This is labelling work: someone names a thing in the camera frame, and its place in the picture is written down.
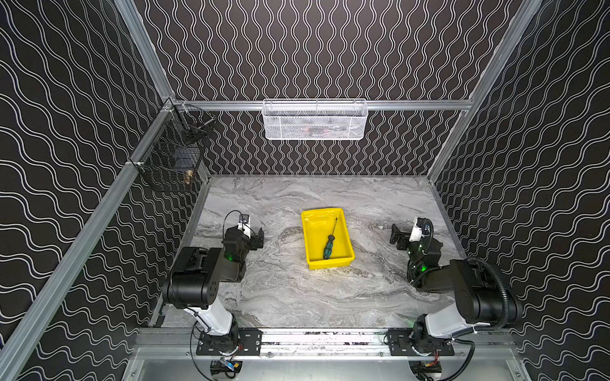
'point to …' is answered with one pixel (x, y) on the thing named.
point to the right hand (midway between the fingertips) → (410, 226)
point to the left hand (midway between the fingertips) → (256, 228)
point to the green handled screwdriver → (328, 249)
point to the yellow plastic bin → (318, 225)
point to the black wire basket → (174, 154)
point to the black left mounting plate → (250, 342)
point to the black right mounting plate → (400, 344)
